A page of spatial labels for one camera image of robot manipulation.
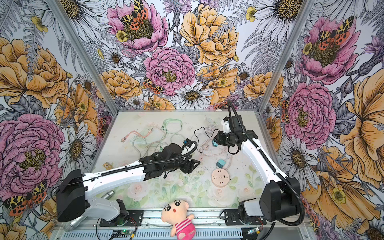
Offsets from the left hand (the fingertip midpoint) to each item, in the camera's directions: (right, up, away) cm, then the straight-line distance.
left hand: (193, 163), depth 77 cm
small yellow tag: (-52, -5, +14) cm, 54 cm away
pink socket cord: (+16, 0, +19) cm, 25 cm away
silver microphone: (-56, -26, -8) cm, 63 cm away
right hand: (+12, +9, +5) cm, 16 cm away
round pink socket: (+15, -10, +8) cm, 20 cm away
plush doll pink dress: (-8, -20, -9) cm, 23 cm away
